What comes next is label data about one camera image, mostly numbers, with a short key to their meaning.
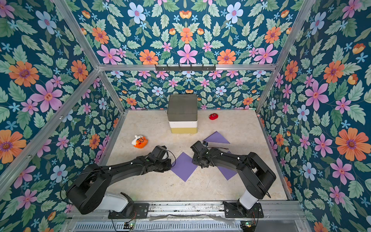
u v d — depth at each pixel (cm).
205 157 65
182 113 115
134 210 72
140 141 95
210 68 91
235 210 73
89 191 43
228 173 86
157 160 70
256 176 47
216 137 99
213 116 112
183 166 93
